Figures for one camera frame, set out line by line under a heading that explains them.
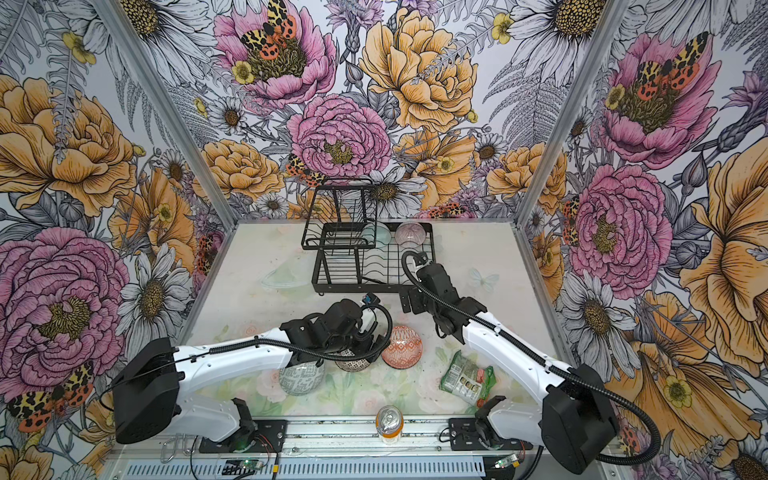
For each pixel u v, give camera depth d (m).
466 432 0.75
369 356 0.60
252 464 0.71
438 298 0.54
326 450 0.73
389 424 0.69
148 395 0.42
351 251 0.86
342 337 0.65
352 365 0.85
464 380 0.80
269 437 0.73
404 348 0.87
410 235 1.15
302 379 0.83
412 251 1.12
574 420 0.40
